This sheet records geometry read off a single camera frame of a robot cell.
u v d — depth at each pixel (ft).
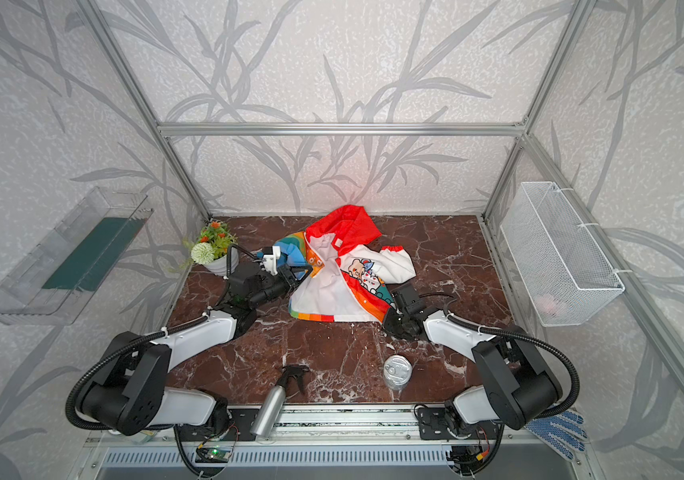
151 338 1.54
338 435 2.41
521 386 1.40
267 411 2.41
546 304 2.38
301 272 2.72
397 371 2.52
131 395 1.39
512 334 1.53
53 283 2.07
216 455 2.32
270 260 2.62
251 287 2.24
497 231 3.92
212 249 2.90
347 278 3.25
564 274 2.00
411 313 2.30
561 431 2.37
